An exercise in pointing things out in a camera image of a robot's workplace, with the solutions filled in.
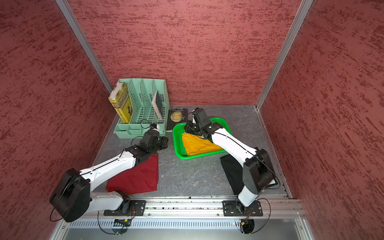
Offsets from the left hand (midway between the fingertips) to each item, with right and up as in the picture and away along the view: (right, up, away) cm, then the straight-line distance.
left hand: (167, 142), depth 87 cm
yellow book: (-32, +27, +8) cm, 42 cm away
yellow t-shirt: (+17, -3, +11) cm, 20 cm away
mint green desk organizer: (-22, +25, +35) cm, 48 cm away
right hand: (+10, +7, -2) cm, 13 cm away
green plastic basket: (+6, -3, +9) cm, 11 cm away
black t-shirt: (+39, -17, -2) cm, 43 cm away
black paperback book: (+2, +16, +26) cm, 31 cm away
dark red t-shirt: (-13, -20, -4) cm, 25 cm away
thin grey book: (-10, +23, +13) cm, 29 cm away
